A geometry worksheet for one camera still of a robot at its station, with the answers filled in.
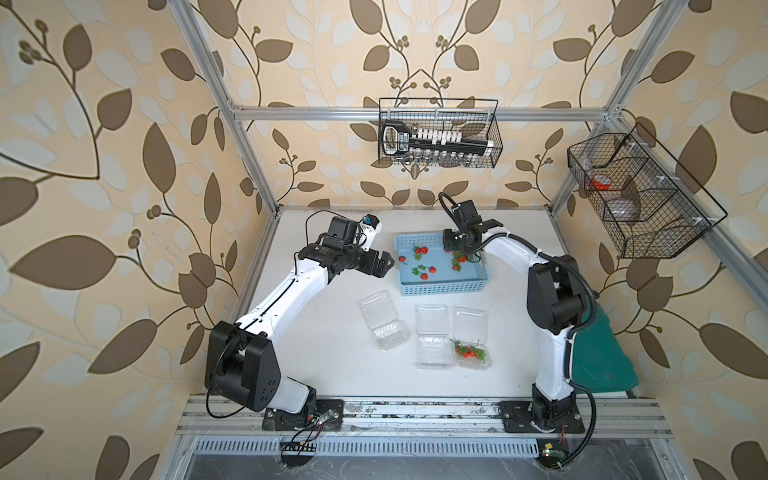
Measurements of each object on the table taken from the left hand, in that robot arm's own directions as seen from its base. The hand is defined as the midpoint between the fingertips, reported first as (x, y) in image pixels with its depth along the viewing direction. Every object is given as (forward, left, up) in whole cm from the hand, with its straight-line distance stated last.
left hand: (375, 252), depth 83 cm
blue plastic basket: (+4, -32, -18) cm, 37 cm away
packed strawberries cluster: (-21, -27, -17) cm, 38 cm away
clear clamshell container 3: (-17, -28, -19) cm, 38 cm away
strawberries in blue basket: (+7, -15, -19) cm, 25 cm away
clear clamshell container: (-10, -2, -21) cm, 23 cm away
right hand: (+14, -24, -11) cm, 30 cm away
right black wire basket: (+4, -69, +16) cm, 71 cm away
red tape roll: (+14, -62, +15) cm, 65 cm away
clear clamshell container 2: (-17, -17, -18) cm, 30 cm away
